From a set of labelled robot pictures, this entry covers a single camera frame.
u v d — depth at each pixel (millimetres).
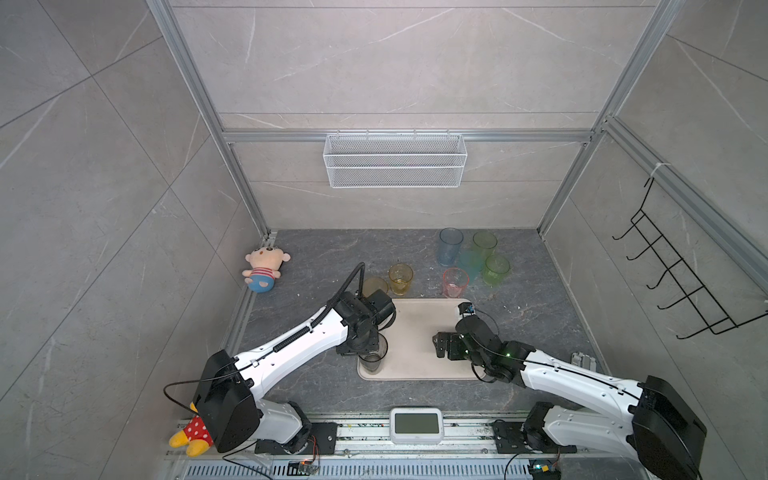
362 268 620
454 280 990
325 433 746
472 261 1038
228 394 390
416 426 717
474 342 636
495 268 1062
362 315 550
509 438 730
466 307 746
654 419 406
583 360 855
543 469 702
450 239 1022
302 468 700
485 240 1183
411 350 900
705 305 629
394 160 1011
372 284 880
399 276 1068
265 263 1019
